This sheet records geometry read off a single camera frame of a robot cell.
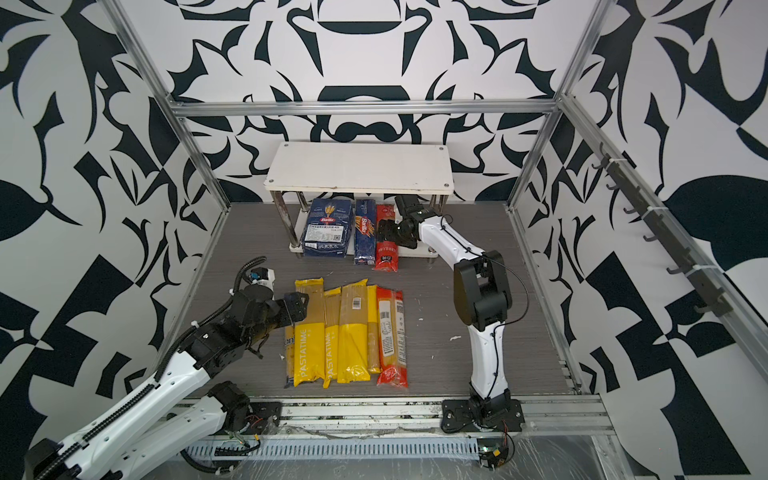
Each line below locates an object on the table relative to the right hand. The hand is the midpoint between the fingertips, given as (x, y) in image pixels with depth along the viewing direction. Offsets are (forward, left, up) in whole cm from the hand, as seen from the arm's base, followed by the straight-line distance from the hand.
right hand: (387, 233), depth 96 cm
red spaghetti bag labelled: (-37, -1, -8) cm, 38 cm away
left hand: (-24, +24, +5) cm, 34 cm away
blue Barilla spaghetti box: (+2, +7, -2) cm, 8 cm away
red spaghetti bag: (-6, 0, -2) cm, 6 cm away
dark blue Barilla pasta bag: (+2, +19, +1) cm, 19 cm away
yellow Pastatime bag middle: (-26, +16, -9) cm, 32 cm away
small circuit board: (-57, -24, -14) cm, 63 cm away
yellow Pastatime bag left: (-29, +22, -7) cm, 37 cm away
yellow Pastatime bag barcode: (-36, +9, -8) cm, 38 cm away
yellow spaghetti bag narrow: (-28, +4, -9) cm, 30 cm away
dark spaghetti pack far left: (-35, +27, -8) cm, 45 cm away
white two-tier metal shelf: (+1, -8, +22) cm, 23 cm away
